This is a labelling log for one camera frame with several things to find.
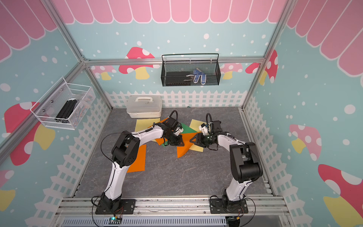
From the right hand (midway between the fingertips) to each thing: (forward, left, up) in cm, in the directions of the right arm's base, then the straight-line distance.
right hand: (192, 141), depth 91 cm
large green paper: (+14, +4, -7) cm, 16 cm away
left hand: (0, +7, -7) cm, 10 cm away
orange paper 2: (+3, +21, -4) cm, 22 cm away
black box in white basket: (+1, +63, +29) cm, 70 cm away
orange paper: (+1, +4, +3) cm, 5 cm away
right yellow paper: (+22, -2, -10) cm, 24 cm away
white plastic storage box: (+34, +38, -1) cm, 51 cm away
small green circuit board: (-41, +42, -10) cm, 60 cm away
